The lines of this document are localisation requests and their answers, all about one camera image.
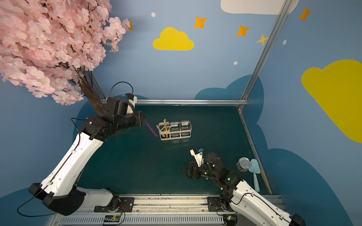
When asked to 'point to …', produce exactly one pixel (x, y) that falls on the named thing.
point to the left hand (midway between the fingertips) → (144, 114)
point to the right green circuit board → (230, 219)
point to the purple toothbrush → (151, 128)
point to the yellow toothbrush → (167, 135)
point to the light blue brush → (255, 170)
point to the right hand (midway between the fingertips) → (188, 164)
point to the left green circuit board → (112, 218)
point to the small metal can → (243, 164)
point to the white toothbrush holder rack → (174, 130)
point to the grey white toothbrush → (165, 121)
